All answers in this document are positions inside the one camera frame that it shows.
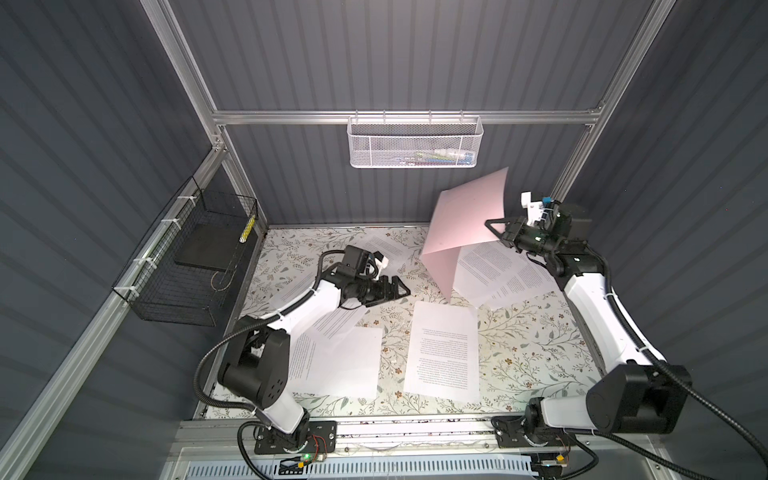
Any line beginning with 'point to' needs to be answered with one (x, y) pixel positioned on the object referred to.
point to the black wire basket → (185, 271)
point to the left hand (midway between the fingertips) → (399, 294)
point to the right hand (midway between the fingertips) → (489, 226)
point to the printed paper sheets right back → (491, 273)
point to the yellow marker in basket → (247, 230)
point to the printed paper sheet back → (396, 254)
